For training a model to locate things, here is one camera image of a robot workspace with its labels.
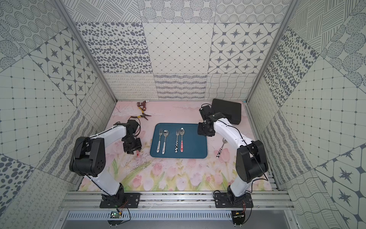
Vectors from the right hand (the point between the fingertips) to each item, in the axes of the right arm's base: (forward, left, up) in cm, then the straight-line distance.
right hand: (203, 133), depth 88 cm
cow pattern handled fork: (+7, +18, -10) cm, 21 cm away
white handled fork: (-4, +29, -9) cm, 31 cm away
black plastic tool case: (+25, -24, -6) cm, 35 cm away
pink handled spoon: (+6, +14, -8) cm, 18 cm away
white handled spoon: (+5, +26, -8) cm, 27 cm away
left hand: (-7, +43, -9) cm, 44 cm away
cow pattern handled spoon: (+1, -15, -10) cm, 18 cm away
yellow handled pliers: (+22, +46, -9) cm, 52 cm away
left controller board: (-41, +47, -12) cm, 64 cm away
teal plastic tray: (0, +20, -9) cm, 22 cm away
